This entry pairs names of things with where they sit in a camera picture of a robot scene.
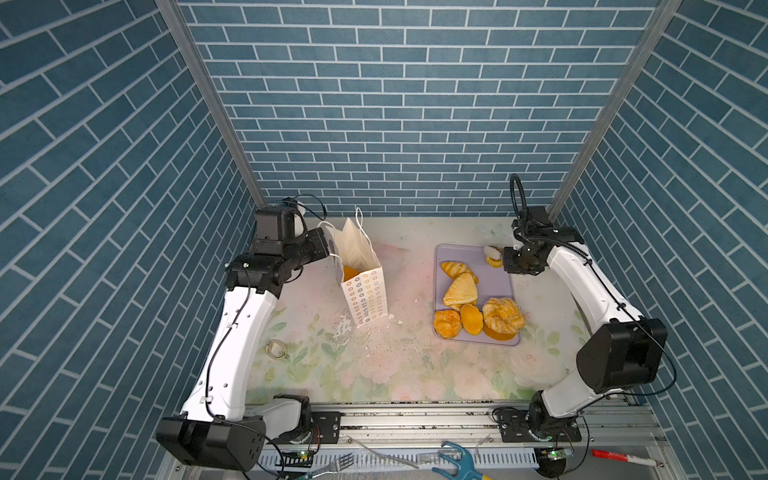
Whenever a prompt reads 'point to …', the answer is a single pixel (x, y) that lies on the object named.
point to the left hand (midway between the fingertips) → (329, 237)
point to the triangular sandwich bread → (462, 291)
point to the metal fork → (343, 463)
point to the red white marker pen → (626, 458)
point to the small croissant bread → (452, 268)
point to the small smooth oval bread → (472, 319)
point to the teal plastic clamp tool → (466, 469)
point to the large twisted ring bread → (502, 319)
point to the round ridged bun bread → (447, 323)
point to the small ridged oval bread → (493, 262)
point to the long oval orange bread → (349, 273)
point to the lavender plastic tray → (493, 283)
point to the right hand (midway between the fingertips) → (508, 261)
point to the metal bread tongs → (493, 252)
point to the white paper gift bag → (365, 290)
